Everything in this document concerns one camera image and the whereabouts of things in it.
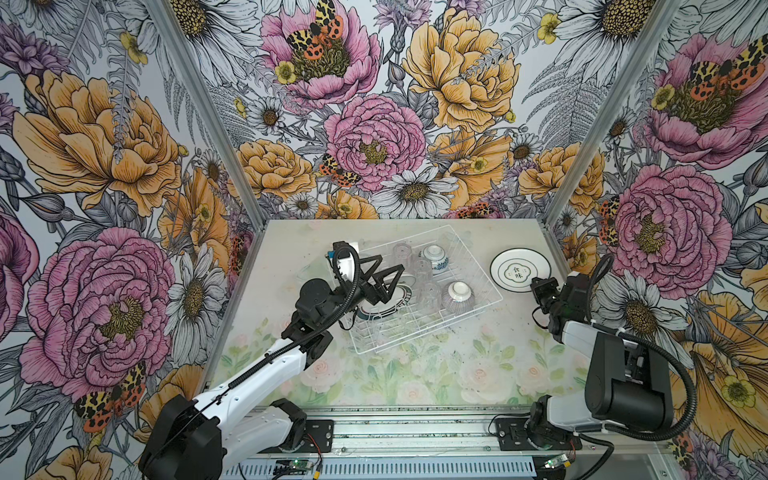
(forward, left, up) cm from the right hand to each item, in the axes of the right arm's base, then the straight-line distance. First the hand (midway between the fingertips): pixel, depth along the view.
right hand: (530, 283), depth 92 cm
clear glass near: (+5, +32, +1) cm, 33 cm away
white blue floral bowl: (+15, +26, -3) cm, 30 cm away
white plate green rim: (+6, +3, -1) cm, 7 cm away
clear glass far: (+13, +38, +1) cm, 40 cm away
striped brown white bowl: (-3, +22, -2) cm, 22 cm away
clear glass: (-4, +31, 0) cm, 31 cm away
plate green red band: (-3, +40, -2) cm, 40 cm away
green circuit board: (-43, +66, -9) cm, 79 cm away
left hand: (-9, +41, +20) cm, 47 cm away
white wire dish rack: (-12, +51, -7) cm, 53 cm away
